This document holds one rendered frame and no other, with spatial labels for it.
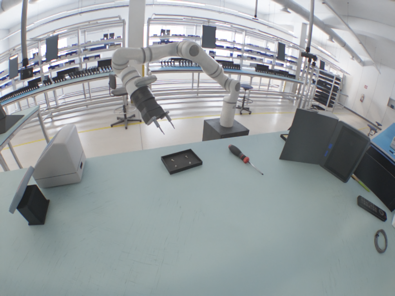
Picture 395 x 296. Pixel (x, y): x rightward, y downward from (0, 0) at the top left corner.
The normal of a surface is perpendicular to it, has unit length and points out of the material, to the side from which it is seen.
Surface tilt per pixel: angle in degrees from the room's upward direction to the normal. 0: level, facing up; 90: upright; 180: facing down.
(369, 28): 90
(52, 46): 79
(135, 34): 90
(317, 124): 90
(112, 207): 0
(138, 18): 90
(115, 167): 0
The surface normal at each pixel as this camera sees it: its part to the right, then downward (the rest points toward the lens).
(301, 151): -0.15, 0.54
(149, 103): 0.71, -0.21
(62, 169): 0.38, 0.53
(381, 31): -0.94, 0.14
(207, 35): 0.22, 0.43
